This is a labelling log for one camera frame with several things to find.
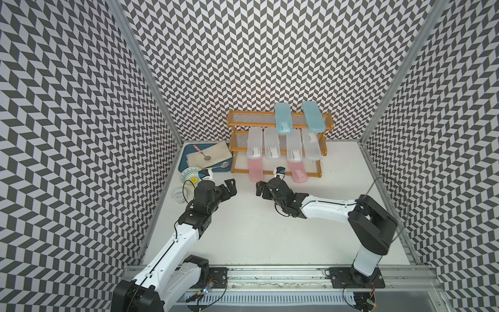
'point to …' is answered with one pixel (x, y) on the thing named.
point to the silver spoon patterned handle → (224, 164)
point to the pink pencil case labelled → (298, 172)
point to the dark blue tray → (188, 147)
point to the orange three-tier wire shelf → (238, 121)
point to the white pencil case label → (312, 145)
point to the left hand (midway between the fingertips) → (226, 184)
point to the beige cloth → (219, 153)
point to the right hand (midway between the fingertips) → (265, 187)
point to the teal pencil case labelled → (283, 121)
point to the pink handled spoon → (206, 158)
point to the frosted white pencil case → (294, 145)
